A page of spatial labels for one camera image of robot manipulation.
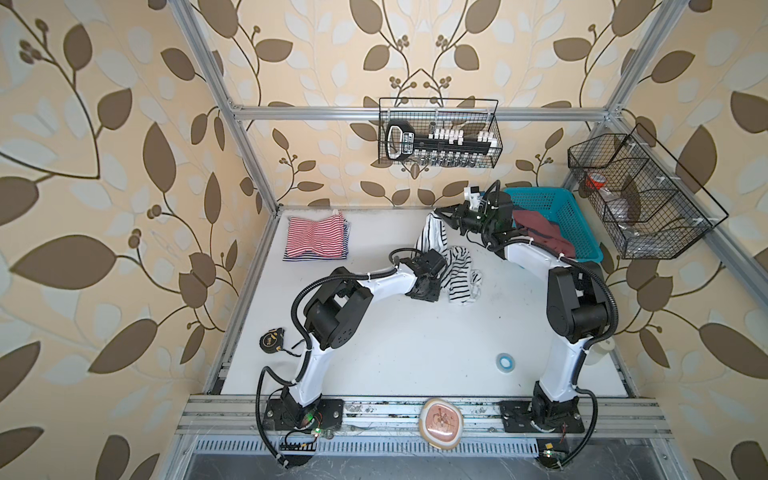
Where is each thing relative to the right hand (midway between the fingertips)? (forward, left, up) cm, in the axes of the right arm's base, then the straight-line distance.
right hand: (436, 211), depth 88 cm
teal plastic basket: (+19, -52, -17) cm, 58 cm away
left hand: (-15, 0, -21) cm, 26 cm away
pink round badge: (-51, +3, -21) cm, 55 cm away
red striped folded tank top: (+7, +41, -20) cm, 46 cm away
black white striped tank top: (-12, -9, -21) cm, 26 cm away
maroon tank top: (+11, -42, -20) cm, 48 cm away
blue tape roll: (-37, -17, -24) cm, 47 cm away
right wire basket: (-11, -50, +12) cm, 53 cm away
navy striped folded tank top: (+16, +31, -23) cm, 41 cm away
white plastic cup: (-37, -39, -16) cm, 56 cm away
